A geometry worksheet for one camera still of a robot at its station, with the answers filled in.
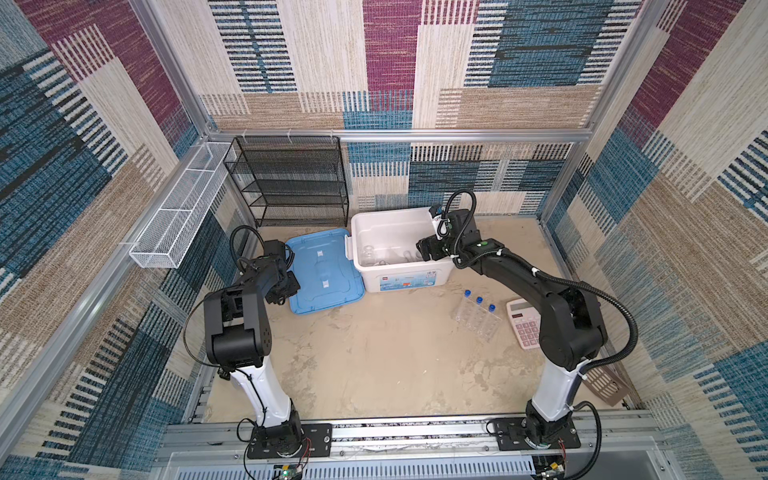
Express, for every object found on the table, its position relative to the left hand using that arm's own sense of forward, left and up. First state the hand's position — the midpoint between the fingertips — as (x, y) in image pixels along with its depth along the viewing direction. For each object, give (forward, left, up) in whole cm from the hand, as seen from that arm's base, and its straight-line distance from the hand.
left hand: (286, 287), depth 97 cm
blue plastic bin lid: (+8, -11, -4) cm, 14 cm away
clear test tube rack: (-14, -57, +5) cm, 59 cm away
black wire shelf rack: (+36, +1, +14) cm, 39 cm away
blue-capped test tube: (-11, -54, +5) cm, 55 cm away
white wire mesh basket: (+8, +34, +14) cm, 38 cm away
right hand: (+8, -46, +13) cm, 49 cm away
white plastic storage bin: (+18, -32, 0) cm, 36 cm away
